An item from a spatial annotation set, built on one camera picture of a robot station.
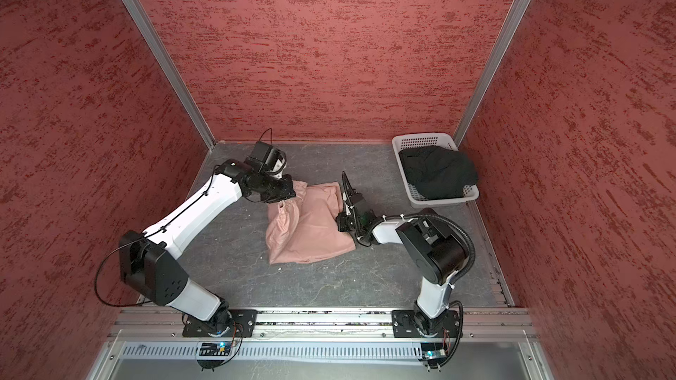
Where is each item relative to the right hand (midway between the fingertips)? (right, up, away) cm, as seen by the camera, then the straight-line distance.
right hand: (337, 223), depth 95 cm
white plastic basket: (+28, +32, +17) cm, 46 cm away
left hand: (-13, +11, -14) cm, 22 cm away
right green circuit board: (+27, -30, -24) cm, 47 cm away
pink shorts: (-11, -1, -3) cm, 12 cm away
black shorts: (+37, +19, -1) cm, 42 cm away
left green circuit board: (-33, -30, -24) cm, 51 cm away
